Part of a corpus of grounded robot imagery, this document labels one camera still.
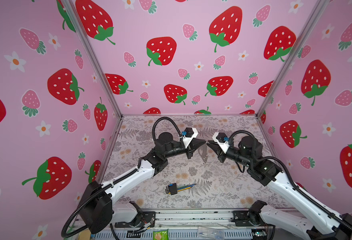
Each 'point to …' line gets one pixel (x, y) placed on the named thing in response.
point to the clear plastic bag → (209, 232)
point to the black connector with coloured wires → (172, 189)
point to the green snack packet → (160, 235)
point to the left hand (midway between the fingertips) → (204, 141)
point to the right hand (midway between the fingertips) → (208, 141)
